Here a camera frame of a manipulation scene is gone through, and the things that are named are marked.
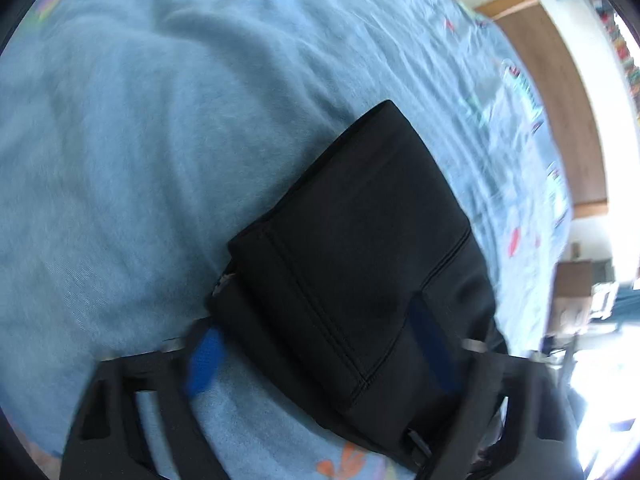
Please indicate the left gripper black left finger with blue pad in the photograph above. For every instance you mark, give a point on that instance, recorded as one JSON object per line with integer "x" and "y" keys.
{"x": 135, "y": 420}

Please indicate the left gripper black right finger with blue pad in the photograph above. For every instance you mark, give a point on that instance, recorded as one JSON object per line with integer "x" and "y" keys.
{"x": 513, "y": 421}

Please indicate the black pants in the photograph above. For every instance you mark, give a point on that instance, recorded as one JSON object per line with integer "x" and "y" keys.
{"x": 354, "y": 293}

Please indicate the wooden drawer dresser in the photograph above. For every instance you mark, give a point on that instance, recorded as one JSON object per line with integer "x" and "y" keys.
{"x": 583, "y": 291}

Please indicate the blue patterned bed sheet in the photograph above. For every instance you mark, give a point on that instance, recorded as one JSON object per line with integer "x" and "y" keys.
{"x": 138, "y": 136}

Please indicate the wooden headboard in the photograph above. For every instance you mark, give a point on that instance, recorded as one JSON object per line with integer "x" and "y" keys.
{"x": 544, "y": 52}

